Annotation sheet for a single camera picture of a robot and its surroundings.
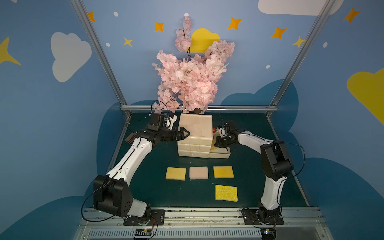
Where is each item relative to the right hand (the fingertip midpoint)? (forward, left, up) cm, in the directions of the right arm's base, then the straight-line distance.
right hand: (217, 143), depth 99 cm
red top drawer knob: (-1, +3, +15) cm, 16 cm away
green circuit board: (-52, +38, -7) cm, 64 cm away
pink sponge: (-20, +11, -3) cm, 24 cm away
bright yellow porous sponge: (-31, -4, -4) cm, 31 cm away
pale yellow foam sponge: (-22, +25, -3) cm, 33 cm away
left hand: (-7, +20, +19) cm, 29 cm away
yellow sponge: (-19, -4, -3) cm, 19 cm away
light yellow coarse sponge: (-3, +3, +1) cm, 4 cm away
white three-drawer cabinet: (-9, +12, +12) cm, 20 cm away
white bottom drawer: (-6, -1, -3) cm, 6 cm away
